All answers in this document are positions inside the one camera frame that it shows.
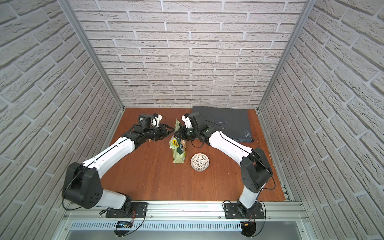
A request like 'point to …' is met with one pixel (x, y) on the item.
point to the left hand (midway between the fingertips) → (172, 126)
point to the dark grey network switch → (233, 122)
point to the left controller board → (122, 228)
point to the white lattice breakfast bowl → (200, 162)
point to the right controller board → (248, 228)
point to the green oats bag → (178, 146)
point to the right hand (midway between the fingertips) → (169, 138)
